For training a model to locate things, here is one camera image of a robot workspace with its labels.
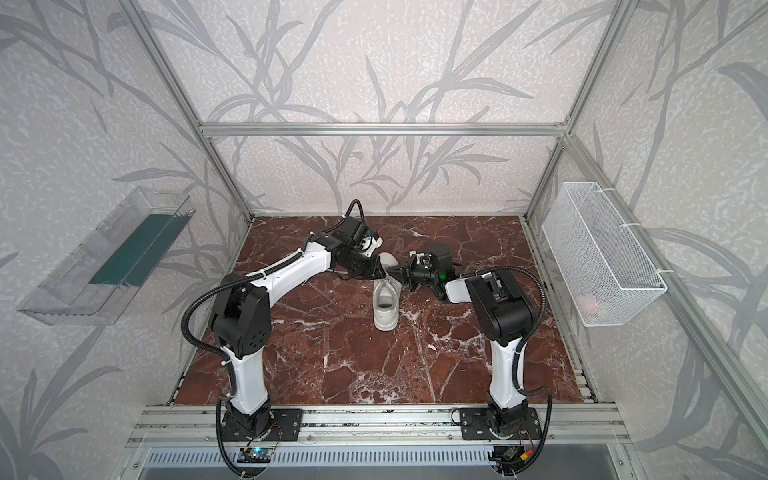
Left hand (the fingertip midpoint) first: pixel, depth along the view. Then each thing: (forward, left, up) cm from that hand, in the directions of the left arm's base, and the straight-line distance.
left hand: (388, 266), depth 89 cm
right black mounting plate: (-39, -23, -10) cm, 47 cm away
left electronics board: (-46, +31, -14) cm, 57 cm away
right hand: (+2, +1, -1) cm, 2 cm away
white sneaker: (-6, 0, -7) cm, 9 cm away
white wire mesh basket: (-17, -46, +23) cm, 54 cm away
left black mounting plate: (-40, +25, -12) cm, 48 cm away
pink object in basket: (-16, -50, +9) cm, 54 cm away
